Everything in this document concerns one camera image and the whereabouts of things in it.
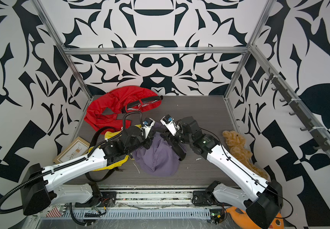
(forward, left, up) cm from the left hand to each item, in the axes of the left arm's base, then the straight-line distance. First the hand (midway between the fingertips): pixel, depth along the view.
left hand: (151, 128), depth 76 cm
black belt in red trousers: (+25, +20, -13) cm, 35 cm away
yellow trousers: (+1, +25, -9) cm, 27 cm away
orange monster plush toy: (-38, -40, -17) cm, 58 cm away
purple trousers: (-13, -4, -11) cm, 17 cm away
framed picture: (+1, +48, -21) cm, 52 cm away
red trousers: (+31, +17, -9) cm, 37 cm away
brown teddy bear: (-3, -48, -13) cm, 50 cm away
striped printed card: (-33, +45, -19) cm, 59 cm away
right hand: (-2, -7, +2) cm, 7 cm away
